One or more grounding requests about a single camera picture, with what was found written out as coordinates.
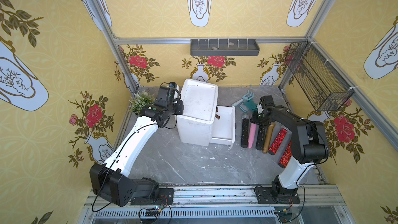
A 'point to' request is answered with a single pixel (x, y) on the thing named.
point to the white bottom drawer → (224, 129)
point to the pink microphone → (252, 135)
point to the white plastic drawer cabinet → (200, 98)
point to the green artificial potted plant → (139, 100)
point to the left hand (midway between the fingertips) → (180, 105)
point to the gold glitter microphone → (268, 137)
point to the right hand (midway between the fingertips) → (249, 120)
